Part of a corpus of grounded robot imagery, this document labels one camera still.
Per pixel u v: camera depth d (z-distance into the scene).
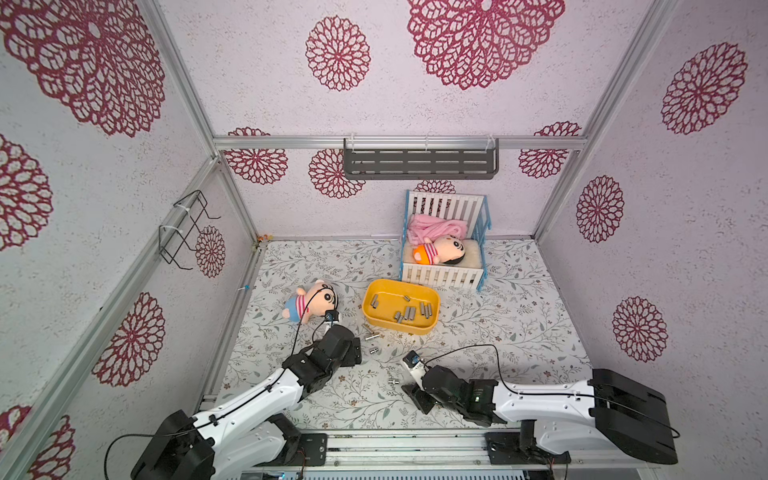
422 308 1.00
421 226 1.12
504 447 0.73
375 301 1.02
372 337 0.93
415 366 0.70
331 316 0.74
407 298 1.03
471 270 1.00
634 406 0.45
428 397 0.63
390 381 0.83
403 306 1.00
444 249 1.02
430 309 1.00
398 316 0.97
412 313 0.97
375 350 0.90
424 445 0.76
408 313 0.97
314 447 0.73
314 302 0.94
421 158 0.93
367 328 0.95
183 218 0.78
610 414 0.42
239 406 0.47
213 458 0.41
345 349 0.66
